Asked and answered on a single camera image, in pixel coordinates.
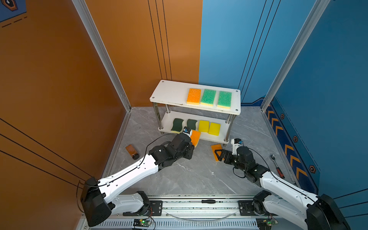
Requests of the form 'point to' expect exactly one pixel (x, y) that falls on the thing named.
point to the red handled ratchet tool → (273, 156)
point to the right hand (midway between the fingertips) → (219, 153)
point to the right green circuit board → (265, 224)
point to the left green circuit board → (144, 223)
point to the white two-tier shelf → (169, 98)
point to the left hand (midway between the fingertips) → (191, 145)
